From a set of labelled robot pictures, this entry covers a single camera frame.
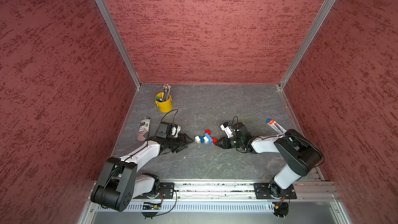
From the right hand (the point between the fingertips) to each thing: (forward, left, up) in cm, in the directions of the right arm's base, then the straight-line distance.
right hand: (217, 146), depth 89 cm
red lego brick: (+9, +5, +2) cm, 10 cm away
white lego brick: (+3, +7, +2) cm, 8 cm away
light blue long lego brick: (+4, +4, +3) cm, 7 cm away
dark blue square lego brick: (+3, +9, +2) cm, 10 cm away
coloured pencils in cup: (+32, +31, +17) cm, 47 cm away
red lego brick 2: (+3, +1, +2) cm, 4 cm away
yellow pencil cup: (+26, +34, +6) cm, 43 cm away
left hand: (-1, +16, +5) cm, 16 cm away
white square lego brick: (+3, +12, +2) cm, 12 cm away
